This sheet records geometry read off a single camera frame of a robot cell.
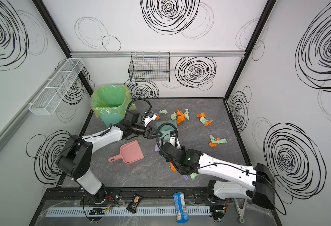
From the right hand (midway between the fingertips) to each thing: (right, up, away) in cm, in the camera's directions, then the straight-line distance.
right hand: (166, 150), depth 76 cm
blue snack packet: (+8, -29, -8) cm, 31 cm away
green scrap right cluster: (+27, +15, +29) cm, 43 cm away
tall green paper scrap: (+15, +19, +32) cm, 41 cm away
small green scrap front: (+15, -16, +5) cm, 23 cm away
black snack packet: (-17, -26, -6) cm, 32 cm away
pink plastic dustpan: (-23, -5, +12) cm, 27 cm away
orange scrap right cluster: (+30, +13, +26) cm, 42 cm away
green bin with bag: (-41, +28, +27) cm, 56 cm away
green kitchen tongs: (+36, -28, -8) cm, 46 cm away
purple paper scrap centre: (-6, -3, +15) cm, 17 cm away
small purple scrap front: (+11, -16, +3) cm, 20 cm away
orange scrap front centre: (+3, -12, +7) cm, 14 cm away
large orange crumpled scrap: (+11, +17, +32) cm, 38 cm away
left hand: (-3, +8, +5) cm, 10 cm away
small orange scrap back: (+27, +18, +33) cm, 46 cm away
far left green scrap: (-3, +21, +33) cm, 40 cm away
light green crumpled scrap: (+5, +17, +32) cm, 37 cm away
